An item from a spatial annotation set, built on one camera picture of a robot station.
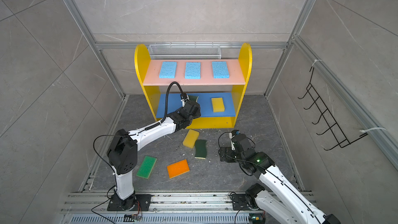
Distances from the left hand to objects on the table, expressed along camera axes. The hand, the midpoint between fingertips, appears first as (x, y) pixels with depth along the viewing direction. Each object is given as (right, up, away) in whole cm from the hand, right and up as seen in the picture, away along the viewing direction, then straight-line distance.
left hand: (195, 105), depth 89 cm
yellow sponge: (+14, 0, +4) cm, 15 cm away
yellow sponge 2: (-2, -20, +7) cm, 21 cm away
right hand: (+17, -23, -11) cm, 30 cm away
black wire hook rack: (+61, -10, -24) cm, 66 cm away
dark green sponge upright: (+3, -28, +1) cm, 28 cm away
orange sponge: (-9, -35, -6) cm, 36 cm away
